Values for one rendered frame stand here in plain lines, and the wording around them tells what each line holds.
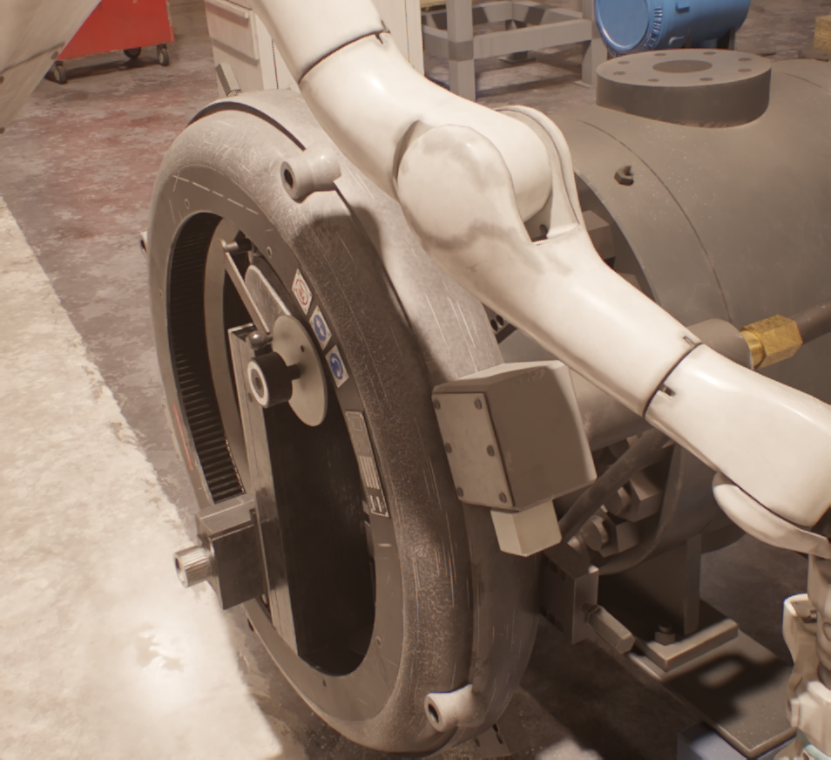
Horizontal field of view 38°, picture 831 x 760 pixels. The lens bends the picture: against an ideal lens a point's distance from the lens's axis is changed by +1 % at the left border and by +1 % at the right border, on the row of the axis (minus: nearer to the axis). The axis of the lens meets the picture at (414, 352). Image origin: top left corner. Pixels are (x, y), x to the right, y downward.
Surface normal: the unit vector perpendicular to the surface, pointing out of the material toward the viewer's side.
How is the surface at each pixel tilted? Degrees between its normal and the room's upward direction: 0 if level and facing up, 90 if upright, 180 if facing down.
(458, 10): 90
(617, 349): 68
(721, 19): 109
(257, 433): 90
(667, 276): 54
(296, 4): 74
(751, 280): 59
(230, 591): 88
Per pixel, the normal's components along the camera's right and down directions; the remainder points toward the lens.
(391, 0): 0.42, 0.36
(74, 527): -0.07, -0.91
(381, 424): -0.70, 0.22
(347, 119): -0.55, 0.35
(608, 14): -0.85, 0.27
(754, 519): -0.41, 0.14
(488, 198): -0.21, 0.33
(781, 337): 0.42, -0.17
